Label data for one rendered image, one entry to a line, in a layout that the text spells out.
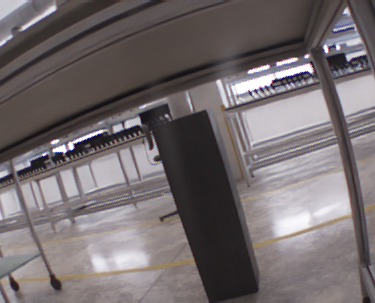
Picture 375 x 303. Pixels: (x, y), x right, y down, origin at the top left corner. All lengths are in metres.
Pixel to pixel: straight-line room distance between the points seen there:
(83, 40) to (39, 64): 0.08
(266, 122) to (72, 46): 7.11
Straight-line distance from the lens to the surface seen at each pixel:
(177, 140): 1.61
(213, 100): 5.19
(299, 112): 7.51
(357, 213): 1.24
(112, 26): 0.47
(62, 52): 0.50
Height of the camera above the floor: 0.78
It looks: 2 degrees down
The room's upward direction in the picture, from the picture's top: 18 degrees counter-clockwise
